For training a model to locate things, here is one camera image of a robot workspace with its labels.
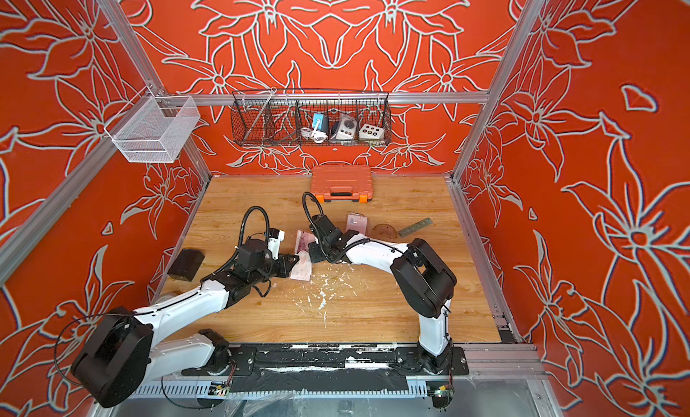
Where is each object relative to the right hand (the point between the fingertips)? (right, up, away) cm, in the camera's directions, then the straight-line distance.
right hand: (309, 251), depth 89 cm
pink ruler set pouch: (-2, -5, -5) cm, 7 cm away
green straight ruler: (+37, +6, +12) cm, 39 cm away
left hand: (-3, -1, -5) cm, 5 cm away
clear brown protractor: (+28, +6, +11) cm, 31 cm away
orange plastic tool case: (+11, +25, +21) cm, 35 cm away
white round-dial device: (+13, +43, +1) cm, 45 cm away
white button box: (+21, +43, +5) cm, 48 cm away
